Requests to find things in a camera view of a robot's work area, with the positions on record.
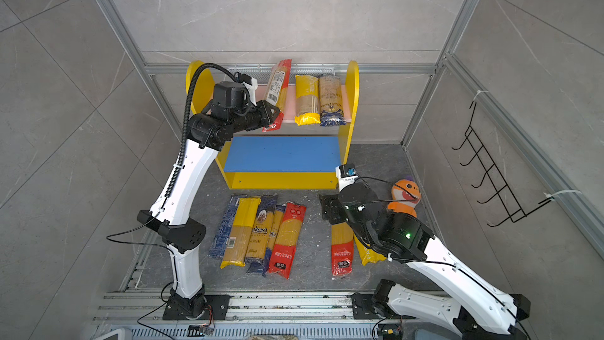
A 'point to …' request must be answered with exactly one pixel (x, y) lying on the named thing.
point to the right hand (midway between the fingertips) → (330, 192)
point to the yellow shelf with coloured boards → (301, 157)
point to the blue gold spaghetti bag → (278, 220)
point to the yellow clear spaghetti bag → (366, 255)
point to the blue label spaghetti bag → (259, 237)
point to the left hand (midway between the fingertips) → (277, 103)
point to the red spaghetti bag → (284, 251)
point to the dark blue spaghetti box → (222, 234)
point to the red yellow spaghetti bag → (342, 249)
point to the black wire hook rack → (506, 194)
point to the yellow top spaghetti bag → (244, 221)
